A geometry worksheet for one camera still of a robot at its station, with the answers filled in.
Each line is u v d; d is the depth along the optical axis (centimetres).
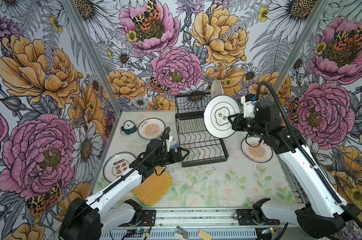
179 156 69
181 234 69
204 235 69
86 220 39
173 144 101
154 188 83
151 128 112
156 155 62
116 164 92
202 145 100
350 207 38
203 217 76
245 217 74
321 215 39
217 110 71
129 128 105
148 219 73
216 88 88
